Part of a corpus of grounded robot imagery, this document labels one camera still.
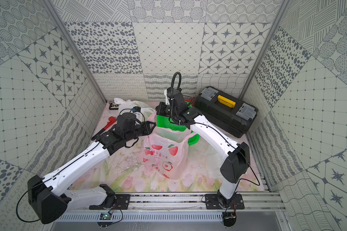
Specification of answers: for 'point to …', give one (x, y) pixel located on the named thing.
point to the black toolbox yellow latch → (227, 113)
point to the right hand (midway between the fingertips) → (156, 109)
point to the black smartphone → (112, 106)
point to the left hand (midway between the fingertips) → (158, 125)
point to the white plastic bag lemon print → (214, 158)
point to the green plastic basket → (163, 121)
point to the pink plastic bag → (166, 149)
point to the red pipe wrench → (112, 120)
